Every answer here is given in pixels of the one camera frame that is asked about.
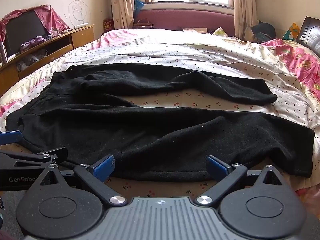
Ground purple cloth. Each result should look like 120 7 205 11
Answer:
20 36 48 52

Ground black pants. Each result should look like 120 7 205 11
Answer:
5 62 315 182

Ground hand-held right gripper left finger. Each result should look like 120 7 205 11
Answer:
40 154 127 207

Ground maroon padded bench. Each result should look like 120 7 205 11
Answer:
135 9 235 38

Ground blue bag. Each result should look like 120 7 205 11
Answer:
134 0 145 18

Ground cherry print bed sheet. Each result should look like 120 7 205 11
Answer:
0 29 320 193

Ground grey plastic bag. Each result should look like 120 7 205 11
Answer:
16 50 48 71

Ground steel thermos bottle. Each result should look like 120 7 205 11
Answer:
0 41 8 65

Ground brown paper sheets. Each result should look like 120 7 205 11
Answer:
182 27 208 34

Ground cherry print bedsheet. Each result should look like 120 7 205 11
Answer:
15 36 320 198

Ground red box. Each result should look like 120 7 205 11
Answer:
103 17 115 32

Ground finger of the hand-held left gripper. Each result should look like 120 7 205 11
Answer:
0 147 68 172
0 131 23 146

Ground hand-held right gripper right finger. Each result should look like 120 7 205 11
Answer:
196 155 284 207

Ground pink floral cloth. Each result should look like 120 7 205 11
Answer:
0 4 70 42

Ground wicker basket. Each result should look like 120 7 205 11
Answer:
132 19 154 30

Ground beige patterned curtain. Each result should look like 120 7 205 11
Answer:
232 0 258 40
107 0 150 30

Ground black television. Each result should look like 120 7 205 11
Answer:
5 11 49 55

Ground dark bag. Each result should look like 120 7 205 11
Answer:
250 22 277 43

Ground colourful cartoon bag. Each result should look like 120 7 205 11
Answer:
282 22 300 40

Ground yellow green packet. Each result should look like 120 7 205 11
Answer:
212 27 228 37

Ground dark wooden headboard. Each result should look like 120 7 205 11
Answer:
296 16 320 55

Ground wooden cabinet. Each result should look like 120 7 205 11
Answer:
0 24 95 98

